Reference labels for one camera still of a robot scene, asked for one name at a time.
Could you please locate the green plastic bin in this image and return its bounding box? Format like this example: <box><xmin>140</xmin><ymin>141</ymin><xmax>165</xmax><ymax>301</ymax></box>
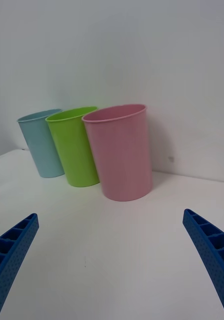
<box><xmin>45</xmin><ymin>106</ymin><xmax>101</xmax><ymax>188</ymax></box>

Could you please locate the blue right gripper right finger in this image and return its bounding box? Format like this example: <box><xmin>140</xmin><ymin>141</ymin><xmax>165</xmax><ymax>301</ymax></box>
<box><xmin>182</xmin><ymin>208</ymin><xmax>224</xmax><ymax>320</ymax></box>

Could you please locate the pale blue plastic bin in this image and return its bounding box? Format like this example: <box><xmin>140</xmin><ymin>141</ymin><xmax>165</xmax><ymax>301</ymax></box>
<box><xmin>16</xmin><ymin>108</ymin><xmax>66</xmax><ymax>179</ymax></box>

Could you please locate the pink plastic bin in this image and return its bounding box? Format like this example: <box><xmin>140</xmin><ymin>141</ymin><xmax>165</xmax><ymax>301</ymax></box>
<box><xmin>81</xmin><ymin>103</ymin><xmax>153</xmax><ymax>202</ymax></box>

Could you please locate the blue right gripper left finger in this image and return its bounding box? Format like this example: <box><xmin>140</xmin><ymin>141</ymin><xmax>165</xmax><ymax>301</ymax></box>
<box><xmin>0</xmin><ymin>212</ymin><xmax>40</xmax><ymax>320</ymax></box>

